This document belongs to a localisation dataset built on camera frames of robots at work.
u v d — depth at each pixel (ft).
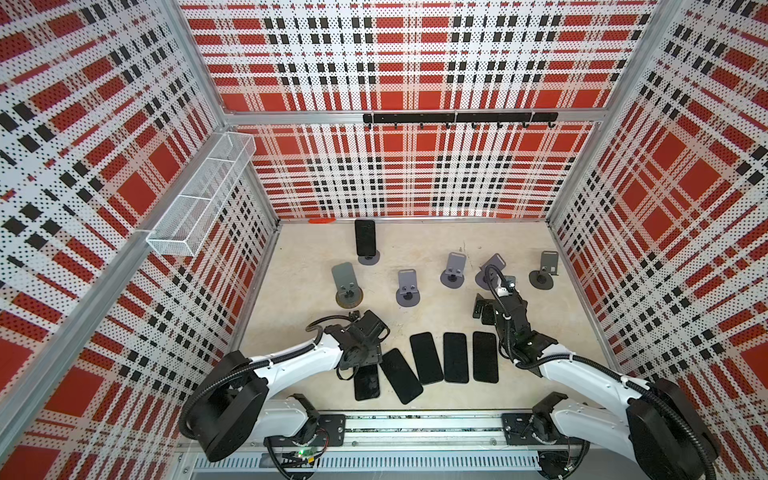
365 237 3.29
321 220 4.15
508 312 2.07
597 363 1.67
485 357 2.89
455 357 2.81
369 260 3.56
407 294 3.20
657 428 1.33
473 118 2.93
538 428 2.15
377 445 2.41
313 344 1.78
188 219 3.05
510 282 2.37
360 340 2.17
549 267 3.19
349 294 3.18
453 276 3.28
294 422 2.00
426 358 2.84
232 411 1.35
